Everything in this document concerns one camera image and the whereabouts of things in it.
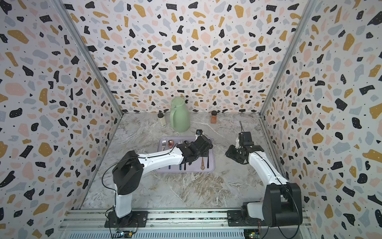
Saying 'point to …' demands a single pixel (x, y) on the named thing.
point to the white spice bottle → (161, 119)
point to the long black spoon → (208, 163)
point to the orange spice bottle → (214, 117)
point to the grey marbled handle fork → (163, 141)
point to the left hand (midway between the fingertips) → (208, 147)
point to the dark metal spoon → (185, 166)
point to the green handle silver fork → (180, 142)
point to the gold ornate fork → (202, 167)
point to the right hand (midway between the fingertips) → (228, 153)
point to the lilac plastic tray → (204, 164)
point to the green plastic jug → (179, 115)
